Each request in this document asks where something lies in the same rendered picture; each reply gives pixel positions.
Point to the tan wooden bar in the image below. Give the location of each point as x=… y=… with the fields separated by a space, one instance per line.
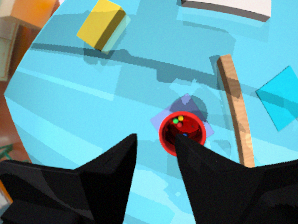
x=237 y=110

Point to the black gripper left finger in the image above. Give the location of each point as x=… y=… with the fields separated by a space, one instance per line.
x=98 y=191

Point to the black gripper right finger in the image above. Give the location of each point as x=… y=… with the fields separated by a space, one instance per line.
x=221 y=191

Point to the yellow block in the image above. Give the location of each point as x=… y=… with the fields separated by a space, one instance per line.
x=101 y=23

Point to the red cup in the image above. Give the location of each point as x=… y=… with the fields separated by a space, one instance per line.
x=167 y=131

